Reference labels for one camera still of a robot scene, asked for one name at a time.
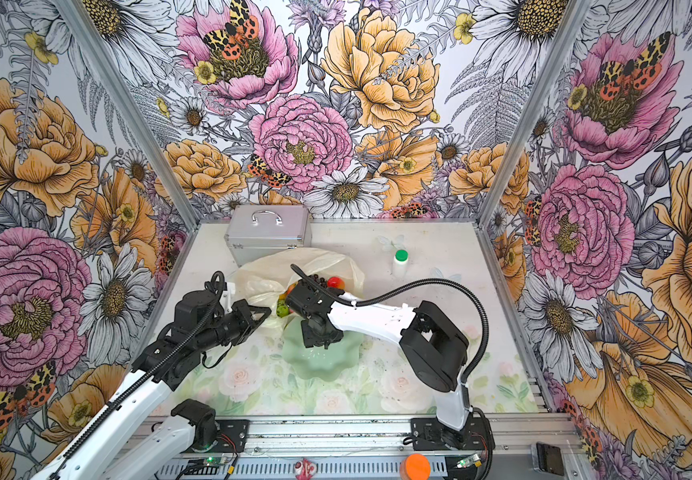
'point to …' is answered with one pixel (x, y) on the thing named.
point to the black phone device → (549, 458)
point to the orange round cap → (417, 466)
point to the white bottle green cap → (400, 264)
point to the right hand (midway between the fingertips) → (320, 347)
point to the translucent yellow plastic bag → (268, 278)
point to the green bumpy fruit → (282, 309)
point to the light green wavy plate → (326, 363)
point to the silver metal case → (255, 230)
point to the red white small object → (304, 469)
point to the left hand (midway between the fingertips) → (271, 319)
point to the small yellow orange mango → (336, 282)
